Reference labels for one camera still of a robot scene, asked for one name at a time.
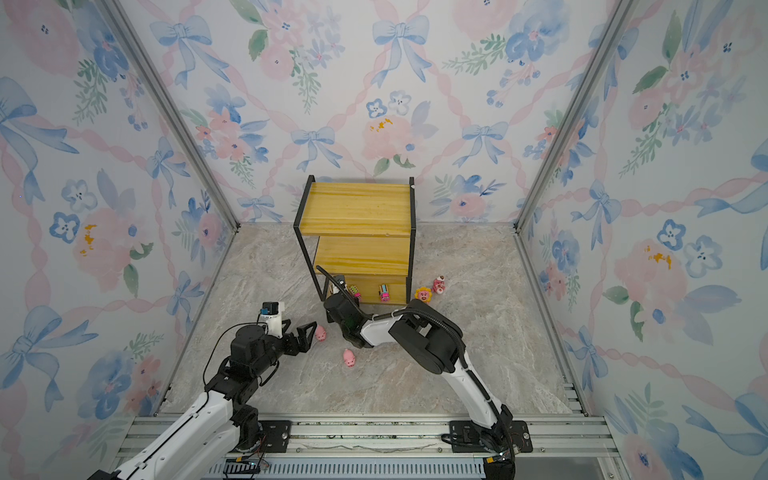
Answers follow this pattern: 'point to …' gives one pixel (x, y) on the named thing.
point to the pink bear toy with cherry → (439, 285)
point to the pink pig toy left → (320, 333)
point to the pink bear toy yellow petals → (424, 294)
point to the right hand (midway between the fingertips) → (334, 294)
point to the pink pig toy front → (349, 358)
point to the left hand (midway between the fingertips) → (303, 320)
